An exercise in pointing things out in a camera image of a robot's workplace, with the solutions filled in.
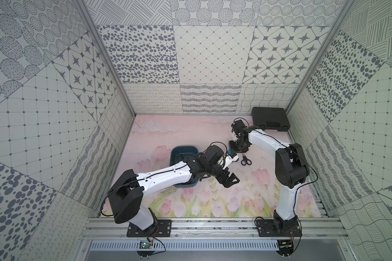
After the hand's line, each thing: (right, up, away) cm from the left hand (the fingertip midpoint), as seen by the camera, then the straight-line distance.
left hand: (235, 171), depth 74 cm
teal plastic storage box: (-31, +5, +24) cm, 39 cm away
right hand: (+4, +5, +21) cm, 22 cm away
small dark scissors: (+11, 0, +23) cm, 26 cm away
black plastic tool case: (+36, +28, +44) cm, 63 cm away
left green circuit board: (-41, -32, -3) cm, 52 cm away
